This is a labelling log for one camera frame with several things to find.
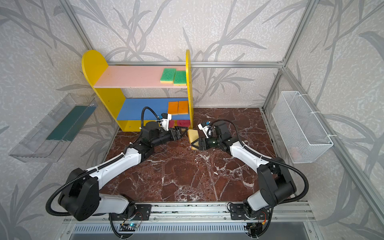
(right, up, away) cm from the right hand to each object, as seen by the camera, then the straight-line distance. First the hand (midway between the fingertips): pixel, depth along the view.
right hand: (195, 139), depth 83 cm
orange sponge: (-9, +19, +16) cm, 27 cm away
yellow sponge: (-1, +2, +2) cm, 3 cm away
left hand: (-5, +7, -5) cm, 10 cm away
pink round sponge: (-10, +8, +22) cm, 26 cm away
